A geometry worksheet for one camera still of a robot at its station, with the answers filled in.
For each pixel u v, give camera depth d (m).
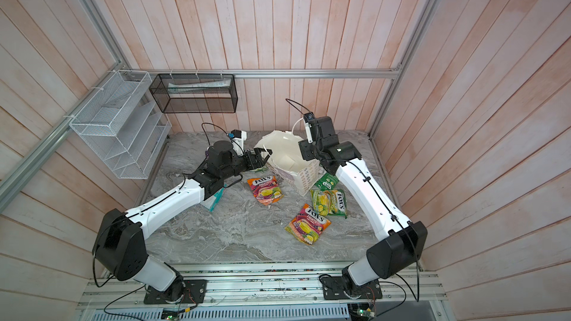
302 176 0.79
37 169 0.57
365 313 0.70
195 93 1.04
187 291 0.73
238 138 0.73
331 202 0.92
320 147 0.56
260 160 0.70
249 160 0.70
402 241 0.40
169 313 0.72
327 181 1.00
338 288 0.73
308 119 0.67
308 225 0.86
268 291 0.75
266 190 0.96
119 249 0.43
